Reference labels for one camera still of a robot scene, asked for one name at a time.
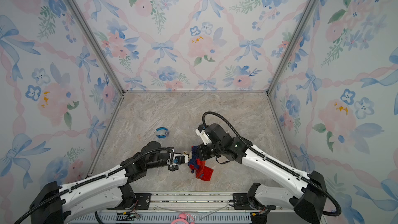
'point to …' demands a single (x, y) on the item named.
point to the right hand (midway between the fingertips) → (195, 152)
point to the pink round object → (182, 219)
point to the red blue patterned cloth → (203, 172)
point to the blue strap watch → (162, 132)
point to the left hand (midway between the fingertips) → (189, 152)
